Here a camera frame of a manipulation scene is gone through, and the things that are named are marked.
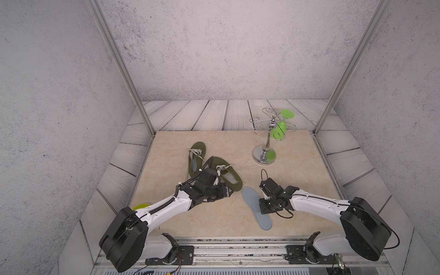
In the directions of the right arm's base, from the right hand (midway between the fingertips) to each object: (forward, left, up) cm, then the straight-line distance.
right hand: (263, 208), depth 85 cm
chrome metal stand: (+32, -6, +2) cm, 33 cm away
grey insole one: (+6, +5, -3) cm, 8 cm away
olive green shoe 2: (+18, +18, +5) cm, 26 cm away
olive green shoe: (+29, +36, +6) cm, 46 cm away
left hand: (+3, +15, +10) cm, 18 cm away
